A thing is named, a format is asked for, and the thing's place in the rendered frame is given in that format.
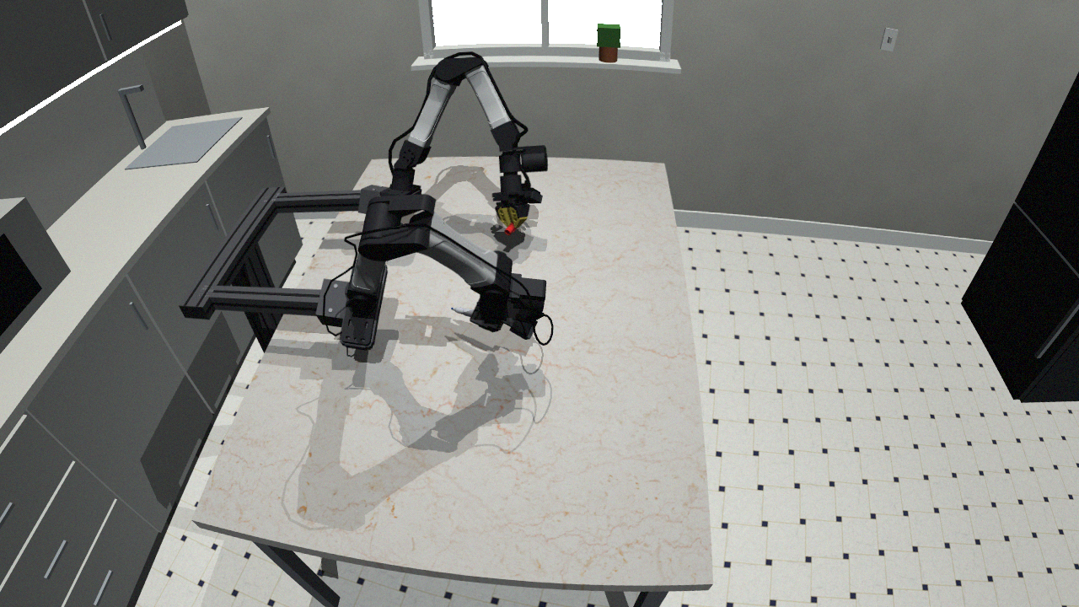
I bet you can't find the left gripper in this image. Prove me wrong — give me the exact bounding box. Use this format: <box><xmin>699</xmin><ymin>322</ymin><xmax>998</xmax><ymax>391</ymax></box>
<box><xmin>492</xmin><ymin>175</ymin><xmax>532</xmax><ymax>227</ymax></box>

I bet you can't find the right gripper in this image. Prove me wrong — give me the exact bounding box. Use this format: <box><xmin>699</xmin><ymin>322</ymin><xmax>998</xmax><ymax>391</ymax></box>
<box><xmin>470</xmin><ymin>299</ymin><xmax>507</xmax><ymax>332</ymax></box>

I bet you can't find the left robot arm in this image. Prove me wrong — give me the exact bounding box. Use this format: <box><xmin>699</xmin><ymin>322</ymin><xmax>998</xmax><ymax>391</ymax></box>
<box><xmin>380</xmin><ymin>57</ymin><xmax>548</xmax><ymax>196</ymax></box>

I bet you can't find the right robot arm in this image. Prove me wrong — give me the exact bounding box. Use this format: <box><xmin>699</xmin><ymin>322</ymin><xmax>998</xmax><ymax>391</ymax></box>
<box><xmin>341</xmin><ymin>194</ymin><xmax>546</xmax><ymax>346</ymax></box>

